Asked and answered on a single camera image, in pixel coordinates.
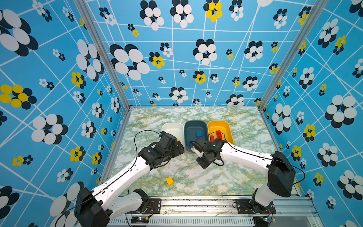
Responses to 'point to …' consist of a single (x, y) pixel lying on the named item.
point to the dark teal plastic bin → (191, 128)
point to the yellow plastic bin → (223, 126)
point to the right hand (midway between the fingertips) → (202, 161)
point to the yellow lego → (169, 181)
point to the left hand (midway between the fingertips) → (180, 149)
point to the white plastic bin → (175, 129)
